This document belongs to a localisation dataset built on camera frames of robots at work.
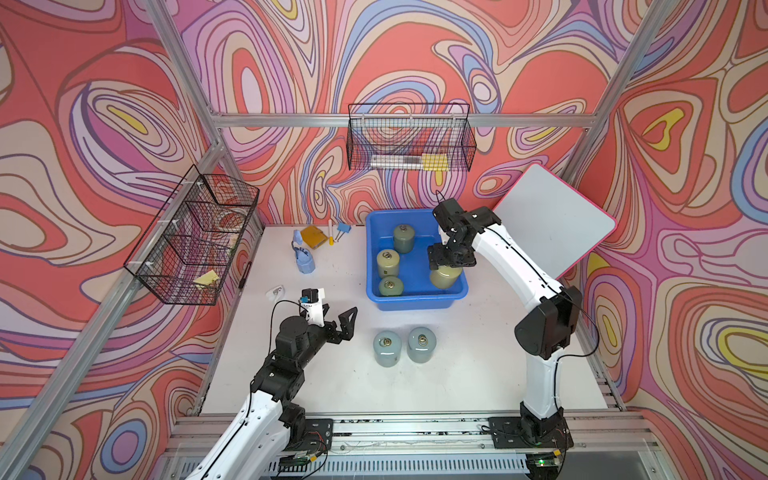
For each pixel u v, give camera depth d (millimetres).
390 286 908
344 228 1190
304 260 1011
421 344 804
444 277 818
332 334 690
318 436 720
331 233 1155
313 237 1155
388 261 986
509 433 730
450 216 663
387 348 804
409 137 965
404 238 1078
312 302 665
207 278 719
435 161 820
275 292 986
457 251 680
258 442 568
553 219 952
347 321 695
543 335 502
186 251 719
